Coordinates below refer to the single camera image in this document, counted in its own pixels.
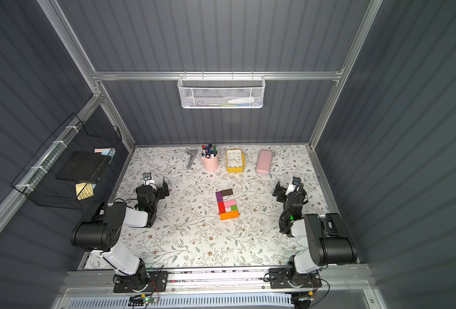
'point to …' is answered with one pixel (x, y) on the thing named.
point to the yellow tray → (235, 160)
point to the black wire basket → (38, 183)
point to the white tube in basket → (244, 100)
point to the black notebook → (84, 167)
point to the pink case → (264, 161)
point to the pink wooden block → (229, 203)
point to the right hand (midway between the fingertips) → (289, 184)
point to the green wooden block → (234, 208)
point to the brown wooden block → (228, 192)
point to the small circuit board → (141, 301)
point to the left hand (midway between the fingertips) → (156, 182)
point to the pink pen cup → (210, 158)
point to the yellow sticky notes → (84, 190)
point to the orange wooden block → (226, 215)
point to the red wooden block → (221, 207)
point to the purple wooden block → (219, 195)
